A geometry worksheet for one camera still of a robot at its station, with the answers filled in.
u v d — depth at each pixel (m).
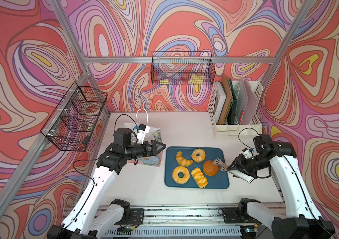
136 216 0.73
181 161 0.88
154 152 0.60
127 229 0.70
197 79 0.91
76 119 0.79
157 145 0.61
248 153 0.68
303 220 0.37
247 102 0.87
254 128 1.06
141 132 0.64
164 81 0.82
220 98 0.94
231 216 0.73
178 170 0.86
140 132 0.64
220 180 0.83
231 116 0.95
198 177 0.82
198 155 0.91
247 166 0.60
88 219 0.39
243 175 0.60
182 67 0.85
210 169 0.85
